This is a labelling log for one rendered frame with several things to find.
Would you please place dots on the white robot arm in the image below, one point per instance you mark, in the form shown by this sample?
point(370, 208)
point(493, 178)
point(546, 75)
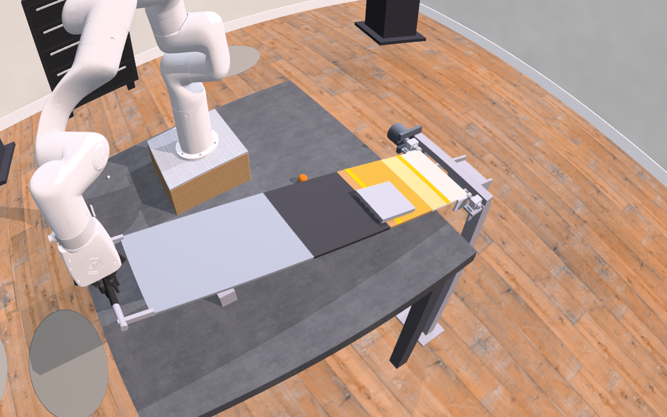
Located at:
point(195, 50)

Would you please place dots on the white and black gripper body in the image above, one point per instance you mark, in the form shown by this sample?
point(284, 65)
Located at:
point(97, 259)

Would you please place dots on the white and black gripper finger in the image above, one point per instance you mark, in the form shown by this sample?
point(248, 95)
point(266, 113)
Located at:
point(100, 285)
point(112, 277)

